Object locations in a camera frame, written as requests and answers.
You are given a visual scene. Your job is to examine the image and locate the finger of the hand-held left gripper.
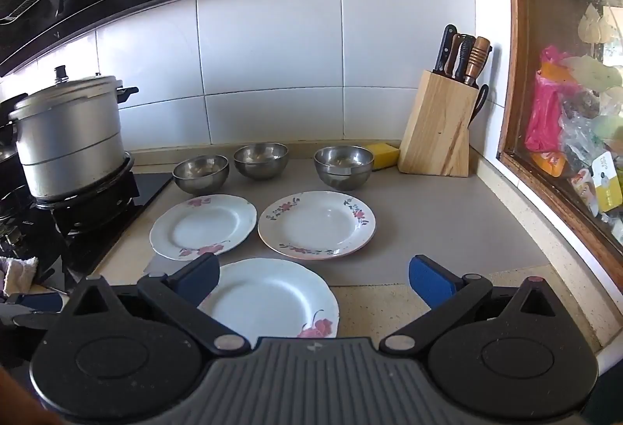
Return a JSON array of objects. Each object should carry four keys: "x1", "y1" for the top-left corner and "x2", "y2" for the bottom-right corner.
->
[
  {"x1": 7, "y1": 293, "x2": 64, "y2": 311},
  {"x1": 12, "y1": 312, "x2": 66, "y2": 328}
]

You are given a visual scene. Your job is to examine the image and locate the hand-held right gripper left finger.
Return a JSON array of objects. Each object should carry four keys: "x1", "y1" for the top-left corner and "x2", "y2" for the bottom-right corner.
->
[{"x1": 58, "y1": 254, "x2": 251, "y2": 356}]

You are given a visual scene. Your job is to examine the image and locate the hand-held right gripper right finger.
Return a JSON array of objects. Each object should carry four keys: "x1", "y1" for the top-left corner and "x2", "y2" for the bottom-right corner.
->
[{"x1": 380, "y1": 254, "x2": 565, "y2": 355}]

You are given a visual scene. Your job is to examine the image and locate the stainless steel bowl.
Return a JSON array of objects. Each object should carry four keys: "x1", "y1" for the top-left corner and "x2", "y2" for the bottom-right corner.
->
[
  {"x1": 314, "y1": 146, "x2": 375, "y2": 191},
  {"x1": 172, "y1": 155, "x2": 231, "y2": 195},
  {"x1": 234, "y1": 143, "x2": 289, "y2": 181}
]

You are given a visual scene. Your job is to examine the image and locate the white cloth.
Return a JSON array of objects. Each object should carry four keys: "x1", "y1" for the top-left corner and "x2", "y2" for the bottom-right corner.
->
[{"x1": 0, "y1": 254, "x2": 40, "y2": 296}]

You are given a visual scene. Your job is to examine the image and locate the white plate pink flowers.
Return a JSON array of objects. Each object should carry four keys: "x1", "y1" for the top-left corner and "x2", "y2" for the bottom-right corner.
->
[
  {"x1": 149, "y1": 194, "x2": 258, "y2": 261},
  {"x1": 197, "y1": 258, "x2": 340, "y2": 340}
]

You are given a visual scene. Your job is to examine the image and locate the black gas stove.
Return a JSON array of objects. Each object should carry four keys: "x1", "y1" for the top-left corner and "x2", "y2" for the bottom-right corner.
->
[{"x1": 0, "y1": 94, "x2": 176, "y2": 299}]

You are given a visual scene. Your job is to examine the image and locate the white plate flower garland rim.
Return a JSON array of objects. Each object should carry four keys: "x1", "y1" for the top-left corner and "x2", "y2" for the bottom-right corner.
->
[{"x1": 257, "y1": 191, "x2": 377, "y2": 260}]

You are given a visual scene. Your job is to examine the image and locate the yellow sponge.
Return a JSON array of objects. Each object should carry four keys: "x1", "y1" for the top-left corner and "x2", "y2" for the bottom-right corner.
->
[{"x1": 365, "y1": 143, "x2": 401, "y2": 171}]

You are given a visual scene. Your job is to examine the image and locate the wooden knife block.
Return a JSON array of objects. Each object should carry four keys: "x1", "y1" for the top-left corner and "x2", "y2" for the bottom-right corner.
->
[{"x1": 398, "y1": 69, "x2": 480, "y2": 176}]

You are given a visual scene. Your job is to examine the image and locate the aluminium pressure cooker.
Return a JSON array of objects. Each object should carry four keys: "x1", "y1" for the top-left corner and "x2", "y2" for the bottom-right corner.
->
[{"x1": 8, "y1": 65, "x2": 139, "y2": 202}]

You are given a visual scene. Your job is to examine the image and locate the pink plastic bag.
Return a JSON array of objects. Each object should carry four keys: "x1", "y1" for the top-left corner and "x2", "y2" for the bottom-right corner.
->
[{"x1": 524, "y1": 46, "x2": 568, "y2": 153}]

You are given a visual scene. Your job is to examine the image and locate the yellow label packet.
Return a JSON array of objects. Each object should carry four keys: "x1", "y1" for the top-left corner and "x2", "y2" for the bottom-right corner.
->
[{"x1": 586, "y1": 151, "x2": 623, "y2": 213}]

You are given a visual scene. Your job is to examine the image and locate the wooden glass cabinet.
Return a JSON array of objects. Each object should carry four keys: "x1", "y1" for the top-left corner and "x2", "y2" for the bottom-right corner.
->
[{"x1": 496, "y1": 0, "x2": 623, "y2": 275}]

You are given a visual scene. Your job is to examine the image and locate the black handle scissors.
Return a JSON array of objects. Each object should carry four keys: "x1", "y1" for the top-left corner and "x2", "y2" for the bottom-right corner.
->
[{"x1": 468, "y1": 84, "x2": 490, "y2": 121}]

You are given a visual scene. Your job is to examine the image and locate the light wooden handle knife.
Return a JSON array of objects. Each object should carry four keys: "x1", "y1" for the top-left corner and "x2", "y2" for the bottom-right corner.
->
[{"x1": 462, "y1": 36, "x2": 491, "y2": 87}]

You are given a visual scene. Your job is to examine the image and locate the black ribbed handle knife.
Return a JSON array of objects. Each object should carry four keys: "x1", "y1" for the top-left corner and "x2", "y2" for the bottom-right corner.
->
[{"x1": 455, "y1": 34, "x2": 476, "y2": 82}]

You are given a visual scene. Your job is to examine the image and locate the brown handle knife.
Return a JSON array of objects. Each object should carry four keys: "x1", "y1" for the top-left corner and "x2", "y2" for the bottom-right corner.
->
[{"x1": 445, "y1": 33, "x2": 463, "y2": 80}]

